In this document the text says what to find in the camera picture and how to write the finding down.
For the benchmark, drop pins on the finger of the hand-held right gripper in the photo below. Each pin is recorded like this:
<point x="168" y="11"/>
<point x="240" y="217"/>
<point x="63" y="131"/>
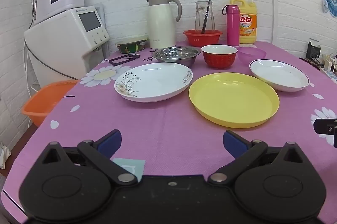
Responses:
<point x="325" y="126"/>

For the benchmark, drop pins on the purple plastic bowl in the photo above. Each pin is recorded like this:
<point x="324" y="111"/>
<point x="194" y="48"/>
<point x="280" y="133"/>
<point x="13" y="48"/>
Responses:
<point x="251" y="55"/>

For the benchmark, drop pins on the stainless steel bowl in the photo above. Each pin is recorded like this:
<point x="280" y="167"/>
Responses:
<point x="177" y="55"/>

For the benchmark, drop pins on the white floral plate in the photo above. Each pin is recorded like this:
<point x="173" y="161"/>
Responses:
<point x="155" y="82"/>

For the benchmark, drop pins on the yellow plastic plate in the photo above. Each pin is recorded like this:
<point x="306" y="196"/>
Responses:
<point x="233" y="99"/>

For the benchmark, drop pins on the red plastic basket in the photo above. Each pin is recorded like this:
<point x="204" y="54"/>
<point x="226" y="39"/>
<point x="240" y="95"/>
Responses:
<point x="202" y="39"/>

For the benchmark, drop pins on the black box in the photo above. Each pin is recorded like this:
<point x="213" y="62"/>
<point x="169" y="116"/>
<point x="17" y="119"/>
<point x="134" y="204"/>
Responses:
<point x="312" y="50"/>

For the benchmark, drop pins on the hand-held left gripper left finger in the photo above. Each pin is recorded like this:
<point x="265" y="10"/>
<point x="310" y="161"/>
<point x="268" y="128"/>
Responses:
<point x="110" y="139"/>

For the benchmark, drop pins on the instant noodle bowl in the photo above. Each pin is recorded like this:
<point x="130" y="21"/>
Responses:
<point x="131" y="46"/>

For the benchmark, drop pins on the white plate blue rim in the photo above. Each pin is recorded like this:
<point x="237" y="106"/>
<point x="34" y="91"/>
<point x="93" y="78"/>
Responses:
<point x="279" y="74"/>

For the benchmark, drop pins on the pink floral tablecloth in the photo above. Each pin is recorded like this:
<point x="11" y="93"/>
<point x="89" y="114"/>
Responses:
<point x="158" y="121"/>

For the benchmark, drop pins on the red bowl white inside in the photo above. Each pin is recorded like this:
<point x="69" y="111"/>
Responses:
<point x="219" y="57"/>

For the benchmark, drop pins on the black stirrer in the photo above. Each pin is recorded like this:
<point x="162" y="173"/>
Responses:
<point x="208" y="10"/>

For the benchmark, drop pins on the black rectangular frame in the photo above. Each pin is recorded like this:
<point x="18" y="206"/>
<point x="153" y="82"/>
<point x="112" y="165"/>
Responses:
<point x="112" y="61"/>

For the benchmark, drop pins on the glass carafe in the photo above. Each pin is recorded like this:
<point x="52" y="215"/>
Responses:
<point x="200" y="16"/>

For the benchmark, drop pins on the yellow detergent bottle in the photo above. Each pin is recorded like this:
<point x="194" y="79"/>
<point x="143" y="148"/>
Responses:
<point x="248" y="26"/>

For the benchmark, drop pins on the orange plastic basin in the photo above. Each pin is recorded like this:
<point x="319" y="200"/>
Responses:
<point x="42" y="105"/>

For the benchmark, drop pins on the pink bottle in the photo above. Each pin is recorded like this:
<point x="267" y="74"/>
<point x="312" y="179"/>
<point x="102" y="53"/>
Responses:
<point x="233" y="26"/>

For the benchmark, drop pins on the white thermos jug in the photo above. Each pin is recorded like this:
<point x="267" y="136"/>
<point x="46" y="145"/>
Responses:
<point x="160" y="24"/>

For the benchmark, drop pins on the white dispenser with screen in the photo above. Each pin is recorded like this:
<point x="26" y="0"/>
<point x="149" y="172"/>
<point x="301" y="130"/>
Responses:
<point x="58" y="45"/>

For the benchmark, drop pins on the white power strip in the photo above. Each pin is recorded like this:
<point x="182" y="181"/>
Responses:
<point x="329" y="67"/>

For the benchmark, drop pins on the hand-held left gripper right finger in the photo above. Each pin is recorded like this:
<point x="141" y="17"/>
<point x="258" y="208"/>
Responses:
<point x="234" y="141"/>

